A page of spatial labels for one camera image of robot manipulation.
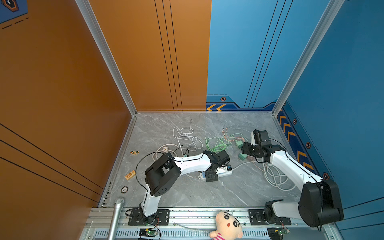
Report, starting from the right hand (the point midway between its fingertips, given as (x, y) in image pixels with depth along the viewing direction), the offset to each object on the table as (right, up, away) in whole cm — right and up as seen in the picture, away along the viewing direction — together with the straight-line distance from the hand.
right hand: (244, 148), depth 89 cm
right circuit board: (+10, -37, -19) cm, 43 cm away
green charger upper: (0, +2, +9) cm, 9 cm away
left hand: (-20, -13, 0) cm, 24 cm away
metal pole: (-68, -31, -17) cm, 76 cm away
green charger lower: (0, -6, +4) cm, 7 cm away
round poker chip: (-69, -22, -6) cm, 72 cm away
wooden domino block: (-67, -16, -2) cm, 69 cm away
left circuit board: (-52, -38, -18) cm, 67 cm away
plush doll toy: (-15, -30, -24) cm, 42 cm away
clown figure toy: (-69, -4, +8) cm, 70 cm away
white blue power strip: (-15, -11, -11) cm, 21 cm away
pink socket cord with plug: (-49, -2, +8) cm, 50 cm away
